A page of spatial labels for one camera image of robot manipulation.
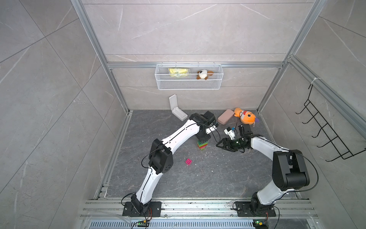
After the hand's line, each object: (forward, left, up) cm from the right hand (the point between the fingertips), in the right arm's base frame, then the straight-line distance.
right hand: (220, 146), depth 90 cm
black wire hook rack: (-19, -44, +26) cm, 54 cm away
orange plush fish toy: (+24, -23, +1) cm, 33 cm away
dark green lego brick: (+2, +13, -1) cm, 13 cm away
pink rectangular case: (+29, -8, -6) cm, 30 cm away
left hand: (+4, +11, +6) cm, 13 cm away
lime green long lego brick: (+2, +12, -1) cm, 12 cm away
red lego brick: (+2, +11, -3) cm, 12 cm away
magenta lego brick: (-7, +21, -6) cm, 23 cm away
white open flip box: (+35, +30, -3) cm, 47 cm away
